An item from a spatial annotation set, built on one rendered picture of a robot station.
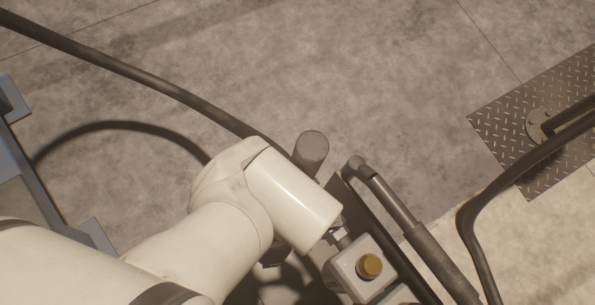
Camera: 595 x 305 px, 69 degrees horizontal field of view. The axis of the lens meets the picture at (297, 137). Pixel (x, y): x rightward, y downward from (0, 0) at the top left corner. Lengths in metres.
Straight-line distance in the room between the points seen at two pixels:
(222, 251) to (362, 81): 1.08
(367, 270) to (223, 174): 0.36
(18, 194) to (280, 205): 0.69
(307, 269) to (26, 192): 0.65
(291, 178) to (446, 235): 0.89
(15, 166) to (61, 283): 0.84
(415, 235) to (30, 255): 0.49
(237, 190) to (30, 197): 0.68
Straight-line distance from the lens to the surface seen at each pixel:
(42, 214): 0.99
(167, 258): 0.29
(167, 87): 1.01
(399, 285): 0.73
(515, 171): 1.10
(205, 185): 0.38
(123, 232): 1.20
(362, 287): 0.71
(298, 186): 0.42
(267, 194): 0.42
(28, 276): 0.23
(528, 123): 1.49
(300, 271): 1.15
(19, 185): 1.02
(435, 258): 0.63
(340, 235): 0.72
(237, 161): 0.40
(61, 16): 1.50
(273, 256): 0.62
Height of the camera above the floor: 1.15
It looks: 69 degrees down
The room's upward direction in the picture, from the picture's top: 18 degrees clockwise
